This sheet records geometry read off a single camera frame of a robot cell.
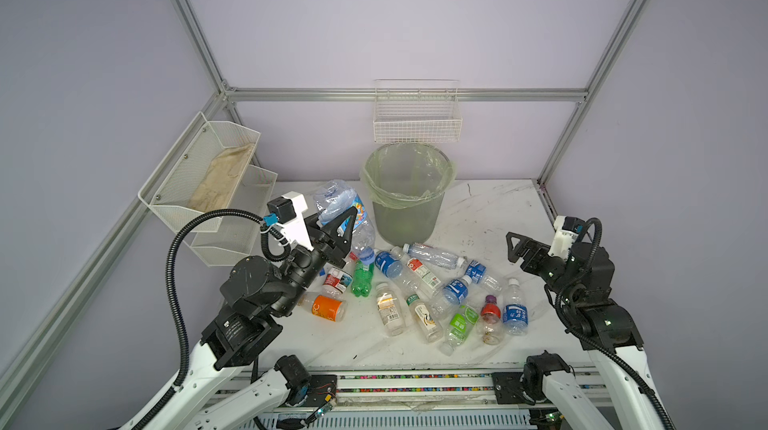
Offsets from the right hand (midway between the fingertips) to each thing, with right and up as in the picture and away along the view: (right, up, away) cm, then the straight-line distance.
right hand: (519, 237), depth 69 cm
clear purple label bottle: (-17, -8, +24) cm, 31 cm away
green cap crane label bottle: (-21, -23, +10) cm, 33 cm away
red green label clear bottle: (-23, -14, +18) cm, 32 cm away
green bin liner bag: (-26, +18, +30) cm, 44 cm away
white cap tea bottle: (-31, -22, +14) cm, 40 cm away
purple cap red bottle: (-3, -26, +13) cm, 29 cm away
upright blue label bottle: (+4, -22, +12) cm, 25 cm away
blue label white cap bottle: (-31, -10, +21) cm, 39 cm away
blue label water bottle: (-13, -18, +15) cm, 27 cm away
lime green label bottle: (-11, -24, +11) cm, 28 cm away
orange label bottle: (-51, -20, +13) cm, 56 cm away
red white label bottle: (-47, -15, +20) cm, 53 cm away
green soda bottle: (-40, -15, +20) cm, 47 cm away
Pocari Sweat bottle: (-4, -12, +20) cm, 24 cm away
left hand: (-38, +7, -17) cm, 42 cm away
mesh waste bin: (-24, +1, +29) cm, 38 cm away
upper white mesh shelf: (-84, +17, +12) cm, 86 cm away
